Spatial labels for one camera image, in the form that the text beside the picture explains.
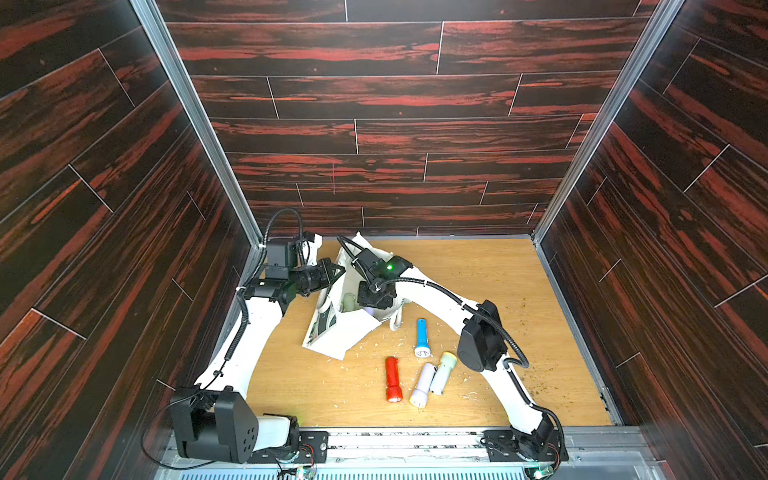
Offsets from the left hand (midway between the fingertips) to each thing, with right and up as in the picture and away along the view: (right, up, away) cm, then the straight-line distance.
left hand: (347, 269), depth 78 cm
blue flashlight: (+22, -24, +10) cm, 34 cm away
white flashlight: (+8, -13, +7) cm, 17 cm away
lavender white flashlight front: (+20, -35, +2) cm, 40 cm away
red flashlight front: (+13, -34, +2) cm, 36 cm away
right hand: (+5, -9, +14) cm, 18 cm away
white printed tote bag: (-1, -13, -6) cm, 14 cm away
